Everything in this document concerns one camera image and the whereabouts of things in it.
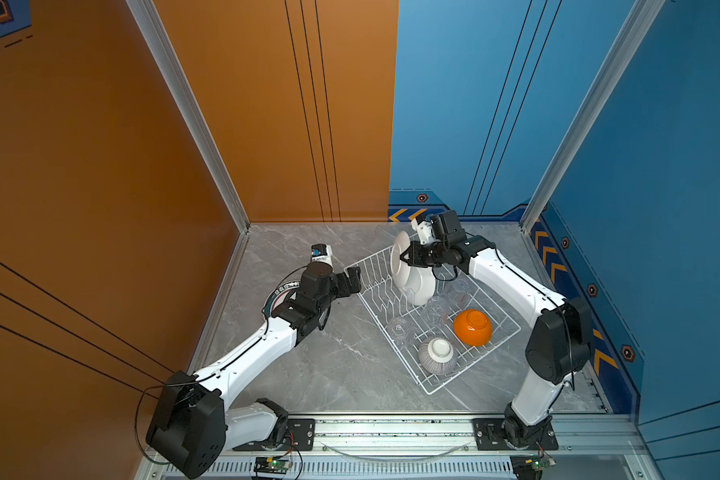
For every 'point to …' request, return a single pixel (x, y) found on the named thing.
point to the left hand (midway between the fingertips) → (348, 268)
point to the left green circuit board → (271, 465)
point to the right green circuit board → (531, 467)
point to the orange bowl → (473, 327)
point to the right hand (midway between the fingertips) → (400, 256)
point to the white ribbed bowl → (437, 356)
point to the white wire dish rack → (443, 336)
